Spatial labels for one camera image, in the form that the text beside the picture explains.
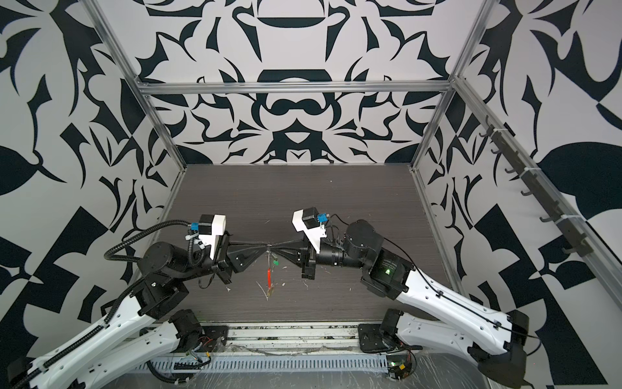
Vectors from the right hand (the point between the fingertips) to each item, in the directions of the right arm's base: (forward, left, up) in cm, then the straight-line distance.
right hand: (275, 250), depth 52 cm
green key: (0, +1, -6) cm, 6 cm away
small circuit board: (-18, -32, -40) cm, 54 cm away
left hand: (+1, +2, +2) cm, 2 cm away
